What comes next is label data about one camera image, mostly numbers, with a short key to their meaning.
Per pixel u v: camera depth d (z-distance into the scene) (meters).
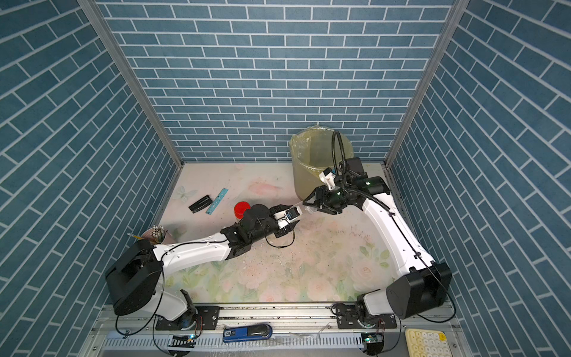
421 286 0.39
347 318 0.73
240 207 0.91
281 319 0.75
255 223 0.61
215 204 1.04
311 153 0.97
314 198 0.69
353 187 0.54
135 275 0.43
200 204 1.02
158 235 0.76
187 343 0.72
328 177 0.71
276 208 0.72
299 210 0.68
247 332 0.67
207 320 0.74
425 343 0.68
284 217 0.66
